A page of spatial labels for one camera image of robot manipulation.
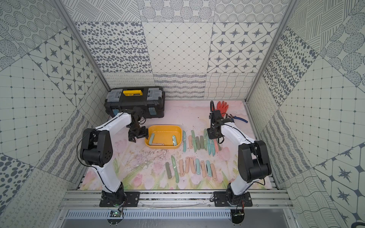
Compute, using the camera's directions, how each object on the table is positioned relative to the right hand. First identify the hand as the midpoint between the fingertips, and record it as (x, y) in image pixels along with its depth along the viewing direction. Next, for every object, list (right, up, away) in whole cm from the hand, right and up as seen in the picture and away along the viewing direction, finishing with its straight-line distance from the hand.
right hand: (215, 136), depth 91 cm
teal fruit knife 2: (-1, -8, +3) cm, 8 cm away
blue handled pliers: (+20, +12, +19) cm, 30 cm away
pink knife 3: (-2, -21, -8) cm, 23 cm away
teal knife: (-5, -18, -7) cm, 20 cm away
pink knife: (-15, -17, -5) cm, 23 cm away
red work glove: (+11, +20, +24) cm, 33 cm away
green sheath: (-11, -5, +4) cm, 13 cm away
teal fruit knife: (-3, -7, +4) cm, 9 cm away
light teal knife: (-11, -18, -6) cm, 22 cm away
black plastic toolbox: (-43, +25, +6) cm, 50 cm away
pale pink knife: (-18, -16, -5) cm, 25 cm away
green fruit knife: (-14, -4, +5) cm, 15 cm away
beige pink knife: (-22, -18, -7) cm, 29 cm away
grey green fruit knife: (-8, -5, +4) cm, 10 cm away
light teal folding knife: (-27, -4, +6) cm, 28 cm away
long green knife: (-26, -17, -5) cm, 32 cm away
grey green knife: (-30, -19, -7) cm, 36 cm away
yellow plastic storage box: (-34, -2, +7) cm, 35 cm away
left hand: (-45, -2, 0) cm, 45 cm away
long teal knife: (-20, -8, +2) cm, 22 cm away
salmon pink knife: (0, -5, -3) cm, 6 cm away
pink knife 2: (-8, -18, -7) cm, 22 cm away
